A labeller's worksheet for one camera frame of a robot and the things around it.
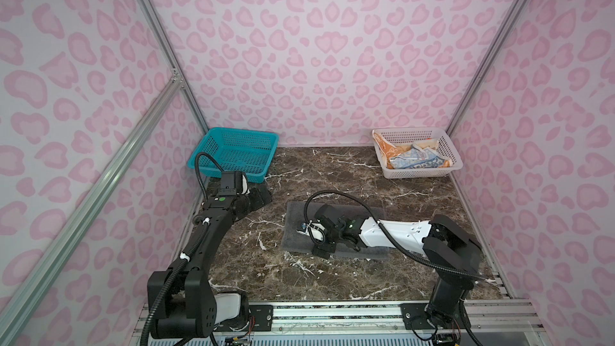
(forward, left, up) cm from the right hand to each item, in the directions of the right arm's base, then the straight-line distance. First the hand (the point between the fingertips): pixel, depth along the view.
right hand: (317, 234), depth 86 cm
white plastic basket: (+43, -37, +7) cm, 57 cm away
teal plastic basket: (+44, +41, -3) cm, 60 cm away
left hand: (+10, +19, +10) cm, 24 cm away
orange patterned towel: (+42, -33, 0) cm, 54 cm away
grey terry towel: (+7, +9, -2) cm, 12 cm away
